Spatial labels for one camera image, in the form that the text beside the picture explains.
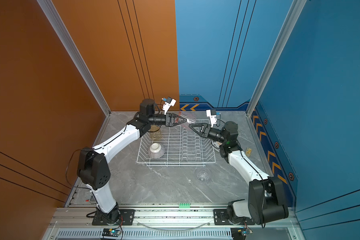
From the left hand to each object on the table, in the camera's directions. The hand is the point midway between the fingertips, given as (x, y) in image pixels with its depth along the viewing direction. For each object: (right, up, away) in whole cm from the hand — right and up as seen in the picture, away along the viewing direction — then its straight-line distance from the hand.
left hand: (185, 120), depth 74 cm
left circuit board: (-36, -54, -3) cm, 64 cm away
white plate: (+15, -11, -4) cm, 19 cm away
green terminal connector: (0, -44, +3) cm, 44 cm away
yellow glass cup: (-19, -10, +23) cm, 32 cm away
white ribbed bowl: (-18, -18, +17) cm, 31 cm away
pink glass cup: (+3, +1, -2) cm, 4 cm away
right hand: (+2, -4, -2) cm, 5 cm away
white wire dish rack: (-1, -16, +19) cm, 25 cm away
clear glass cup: (+11, -32, +13) cm, 36 cm away
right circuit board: (+25, -53, -4) cm, 59 cm away
